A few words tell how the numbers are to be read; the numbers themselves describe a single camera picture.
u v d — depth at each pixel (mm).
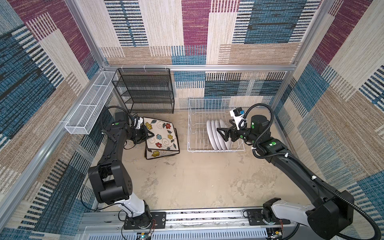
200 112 1152
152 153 946
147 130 799
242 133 642
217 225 729
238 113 627
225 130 650
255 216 742
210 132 865
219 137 715
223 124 917
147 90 1108
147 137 776
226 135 668
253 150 573
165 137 893
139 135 744
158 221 732
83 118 920
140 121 824
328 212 376
